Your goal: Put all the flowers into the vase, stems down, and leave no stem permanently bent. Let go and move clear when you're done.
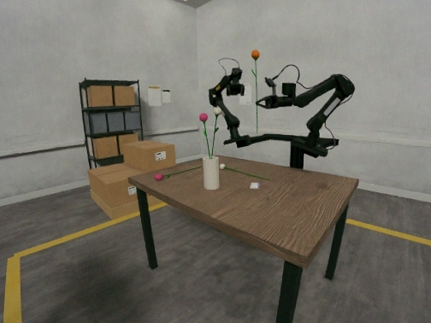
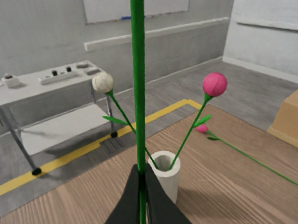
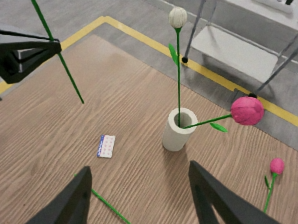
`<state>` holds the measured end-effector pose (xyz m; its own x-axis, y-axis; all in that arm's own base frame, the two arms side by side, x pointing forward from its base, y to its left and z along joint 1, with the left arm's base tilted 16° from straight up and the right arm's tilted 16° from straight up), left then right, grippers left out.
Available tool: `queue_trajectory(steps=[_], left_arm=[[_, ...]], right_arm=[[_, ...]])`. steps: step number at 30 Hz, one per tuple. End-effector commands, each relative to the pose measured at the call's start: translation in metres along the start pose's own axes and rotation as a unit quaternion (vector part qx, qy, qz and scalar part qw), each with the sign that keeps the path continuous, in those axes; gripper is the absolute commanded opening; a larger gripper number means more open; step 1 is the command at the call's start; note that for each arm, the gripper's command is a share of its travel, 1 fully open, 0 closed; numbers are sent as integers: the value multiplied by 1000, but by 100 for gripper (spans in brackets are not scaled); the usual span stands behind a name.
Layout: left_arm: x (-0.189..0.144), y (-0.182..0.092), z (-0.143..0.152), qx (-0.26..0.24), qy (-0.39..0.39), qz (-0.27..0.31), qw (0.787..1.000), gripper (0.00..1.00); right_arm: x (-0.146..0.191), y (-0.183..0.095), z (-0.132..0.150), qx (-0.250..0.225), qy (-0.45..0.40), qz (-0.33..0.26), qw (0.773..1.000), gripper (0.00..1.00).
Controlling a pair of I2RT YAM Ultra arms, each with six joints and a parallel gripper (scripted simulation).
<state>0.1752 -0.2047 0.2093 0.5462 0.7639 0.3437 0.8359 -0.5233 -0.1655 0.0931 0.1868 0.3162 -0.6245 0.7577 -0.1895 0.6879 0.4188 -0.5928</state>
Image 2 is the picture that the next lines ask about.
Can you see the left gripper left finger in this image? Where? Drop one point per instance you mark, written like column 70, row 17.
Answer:
column 127, row 210

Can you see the white flower with green stem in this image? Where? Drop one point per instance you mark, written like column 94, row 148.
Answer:
column 103, row 83

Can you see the white cylindrical vase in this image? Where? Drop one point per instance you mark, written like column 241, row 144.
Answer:
column 168, row 179

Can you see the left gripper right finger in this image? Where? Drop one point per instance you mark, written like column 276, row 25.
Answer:
column 162, row 208

